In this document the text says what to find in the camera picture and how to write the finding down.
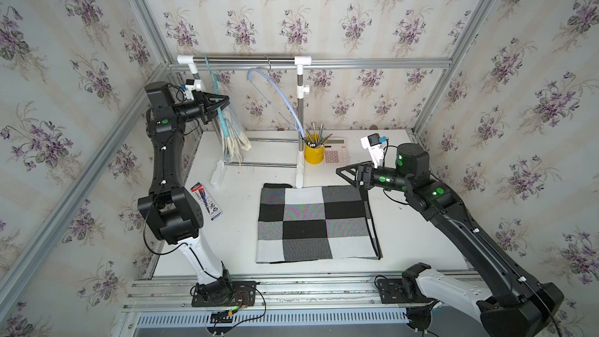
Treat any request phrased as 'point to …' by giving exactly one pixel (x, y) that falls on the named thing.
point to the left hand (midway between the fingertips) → (232, 100)
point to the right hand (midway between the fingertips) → (345, 170)
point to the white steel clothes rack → (218, 173)
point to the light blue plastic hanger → (271, 72)
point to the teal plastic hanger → (216, 89)
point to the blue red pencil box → (206, 202)
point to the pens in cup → (313, 140)
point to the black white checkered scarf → (315, 223)
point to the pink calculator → (336, 150)
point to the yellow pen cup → (314, 156)
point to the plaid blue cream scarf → (236, 142)
